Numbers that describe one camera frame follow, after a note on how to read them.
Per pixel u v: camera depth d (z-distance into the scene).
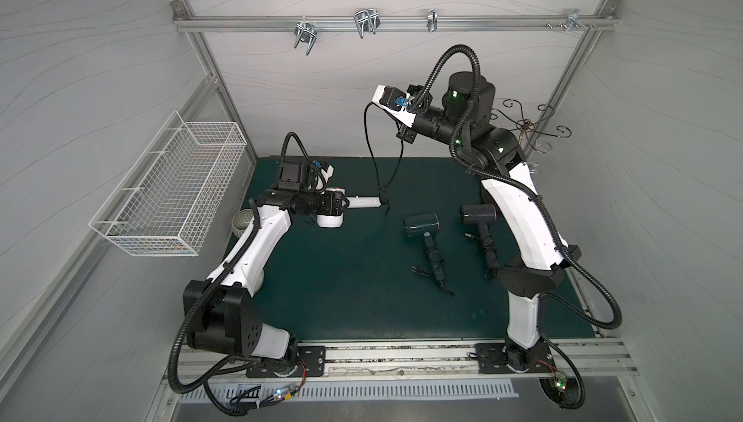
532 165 0.86
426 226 0.94
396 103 0.44
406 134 0.52
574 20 0.76
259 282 0.84
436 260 0.88
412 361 0.75
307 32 0.78
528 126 0.87
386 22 0.77
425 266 0.90
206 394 0.66
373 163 0.74
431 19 0.78
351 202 0.84
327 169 0.76
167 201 0.69
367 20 0.77
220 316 0.41
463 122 0.43
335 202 0.73
